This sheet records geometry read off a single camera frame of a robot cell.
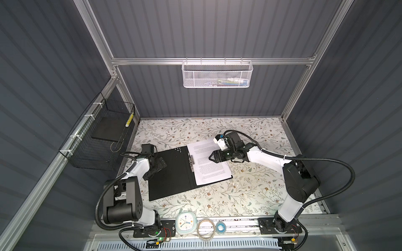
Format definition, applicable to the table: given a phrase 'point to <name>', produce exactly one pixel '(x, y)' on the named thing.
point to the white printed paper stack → (205, 170)
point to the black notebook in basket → (111, 128)
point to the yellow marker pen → (129, 120)
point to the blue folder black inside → (177, 177)
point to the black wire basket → (98, 140)
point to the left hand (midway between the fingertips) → (156, 169)
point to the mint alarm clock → (186, 222)
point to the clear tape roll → (206, 229)
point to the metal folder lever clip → (191, 161)
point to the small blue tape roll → (221, 227)
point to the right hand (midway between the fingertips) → (214, 158)
